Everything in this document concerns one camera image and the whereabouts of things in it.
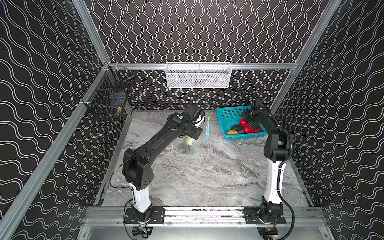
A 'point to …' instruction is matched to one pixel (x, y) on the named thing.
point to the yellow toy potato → (232, 132)
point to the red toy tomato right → (255, 130)
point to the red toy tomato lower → (247, 129)
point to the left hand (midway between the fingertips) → (200, 133)
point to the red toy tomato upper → (243, 122)
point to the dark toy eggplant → (237, 127)
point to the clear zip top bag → (188, 145)
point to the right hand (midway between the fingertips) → (248, 119)
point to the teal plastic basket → (229, 117)
